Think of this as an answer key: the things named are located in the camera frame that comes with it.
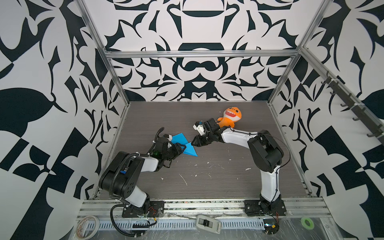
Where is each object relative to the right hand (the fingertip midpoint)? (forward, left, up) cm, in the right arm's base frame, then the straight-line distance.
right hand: (193, 142), depth 93 cm
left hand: (-2, +5, +1) cm, 6 cm away
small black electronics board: (-42, -36, -7) cm, 55 cm away
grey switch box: (-41, -6, -1) cm, 41 cm away
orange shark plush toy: (+18, -25, +3) cm, 31 cm away
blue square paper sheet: (+5, +9, -3) cm, 11 cm away
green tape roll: (-40, -51, -6) cm, 65 cm away
